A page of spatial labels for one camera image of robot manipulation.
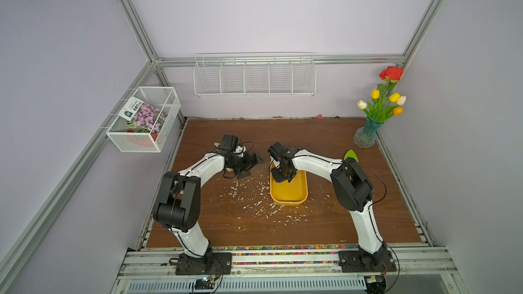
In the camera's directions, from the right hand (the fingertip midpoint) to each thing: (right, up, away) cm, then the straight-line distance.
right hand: (278, 176), depth 97 cm
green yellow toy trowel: (+38, +10, +8) cm, 40 cm away
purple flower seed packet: (-51, +27, -23) cm, 62 cm away
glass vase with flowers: (+49, +34, -4) cm, 60 cm away
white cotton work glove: (-17, +13, -11) cm, 24 cm away
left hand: (-9, +5, -8) cm, 13 cm away
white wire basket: (-57, +19, -23) cm, 65 cm away
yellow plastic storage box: (+6, -6, -7) cm, 11 cm away
